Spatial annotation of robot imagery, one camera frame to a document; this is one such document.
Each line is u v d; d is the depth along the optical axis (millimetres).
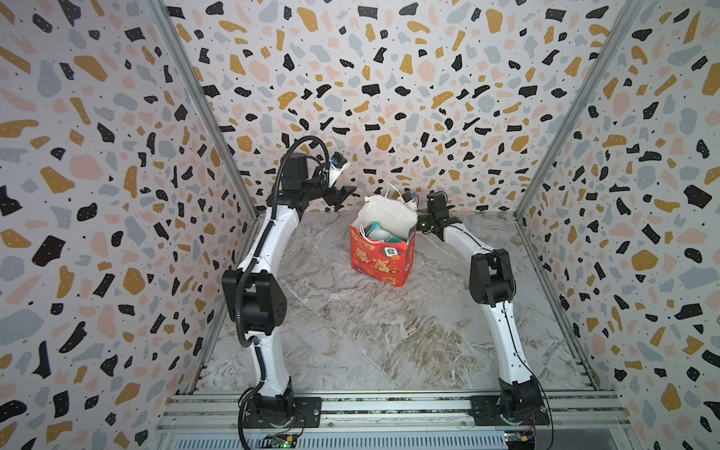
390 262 864
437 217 898
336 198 775
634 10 705
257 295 507
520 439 716
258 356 566
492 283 681
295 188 677
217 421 731
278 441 702
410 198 948
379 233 950
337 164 712
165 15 700
